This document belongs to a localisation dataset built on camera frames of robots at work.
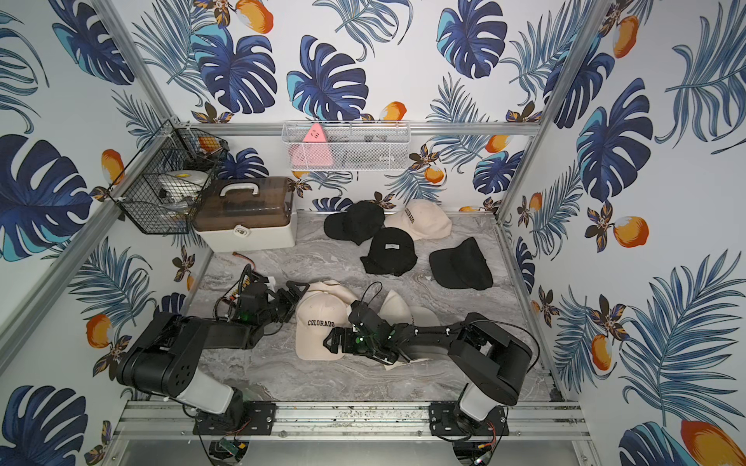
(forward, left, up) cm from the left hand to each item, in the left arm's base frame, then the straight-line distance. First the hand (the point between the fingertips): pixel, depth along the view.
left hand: (304, 289), depth 91 cm
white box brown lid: (+18, +21, +14) cm, 31 cm away
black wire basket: (+30, +43, +28) cm, 60 cm away
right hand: (-16, -12, -3) cm, 20 cm away
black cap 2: (+14, -52, -2) cm, 54 cm away
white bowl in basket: (+14, +32, +28) cm, 45 cm away
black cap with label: (+18, -27, -2) cm, 33 cm away
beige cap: (-7, -8, +2) cm, 10 cm away
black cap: (+32, -13, -3) cm, 35 cm away
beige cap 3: (+34, -39, 0) cm, 52 cm away
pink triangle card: (+32, 0, +28) cm, 43 cm away
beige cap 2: (-7, -30, +2) cm, 31 cm away
